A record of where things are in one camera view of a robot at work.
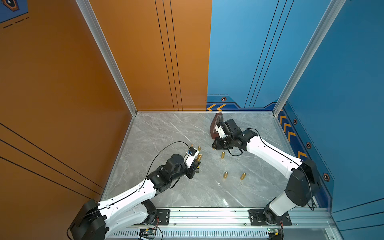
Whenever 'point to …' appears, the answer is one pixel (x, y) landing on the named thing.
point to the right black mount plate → (256, 218)
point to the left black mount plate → (163, 215)
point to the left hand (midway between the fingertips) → (198, 159)
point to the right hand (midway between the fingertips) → (213, 145)
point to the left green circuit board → (147, 231)
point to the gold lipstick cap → (199, 148)
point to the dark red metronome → (217, 118)
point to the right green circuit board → (275, 233)
